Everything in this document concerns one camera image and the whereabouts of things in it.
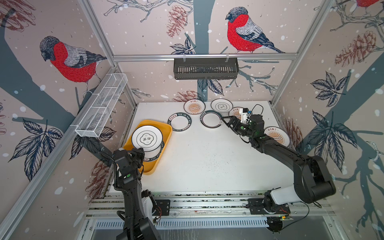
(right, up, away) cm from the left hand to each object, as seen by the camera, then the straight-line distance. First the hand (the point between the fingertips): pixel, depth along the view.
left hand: (141, 146), depth 81 cm
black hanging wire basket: (+37, +51, +24) cm, 68 cm away
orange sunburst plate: (+29, +24, +38) cm, 54 cm away
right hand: (+46, +13, +3) cm, 48 cm away
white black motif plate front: (+2, +4, +7) cm, 8 cm away
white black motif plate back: (+51, +25, +38) cm, 68 cm away
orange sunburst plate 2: (+88, +4, +21) cm, 90 cm away
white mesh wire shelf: (-21, +23, -2) cm, 31 cm away
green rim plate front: (+3, -7, +9) cm, 12 cm away
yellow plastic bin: (+5, -12, 0) cm, 13 cm away
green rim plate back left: (+18, +13, +28) cm, 36 cm away
